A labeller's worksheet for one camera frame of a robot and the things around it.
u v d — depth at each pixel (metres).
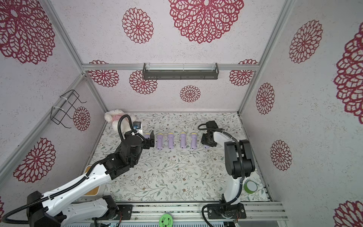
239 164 0.45
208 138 0.84
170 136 1.02
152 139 0.66
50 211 0.39
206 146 0.95
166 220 0.68
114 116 1.05
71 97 0.82
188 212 0.75
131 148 0.51
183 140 1.01
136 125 0.61
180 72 0.93
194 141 0.99
